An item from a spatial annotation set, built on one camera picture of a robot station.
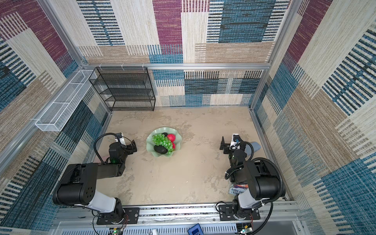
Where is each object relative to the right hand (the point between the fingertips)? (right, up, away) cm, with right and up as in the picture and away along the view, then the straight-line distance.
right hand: (230, 138), depth 90 cm
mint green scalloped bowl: (-50, -6, +4) cm, 50 cm away
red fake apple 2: (-36, 0, +5) cm, 37 cm away
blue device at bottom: (-22, -38, -25) cm, 50 cm away
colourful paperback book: (0, -26, -10) cm, 28 cm away
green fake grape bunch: (-43, -1, +2) cm, 43 cm away
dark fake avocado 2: (-43, -7, +3) cm, 44 cm away
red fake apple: (-35, -5, +3) cm, 35 cm away
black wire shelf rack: (-73, +35, +20) cm, 83 cm away
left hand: (-65, -1, +3) cm, 65 cm away
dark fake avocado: (-41, +2, +8) cm, 42 cm away
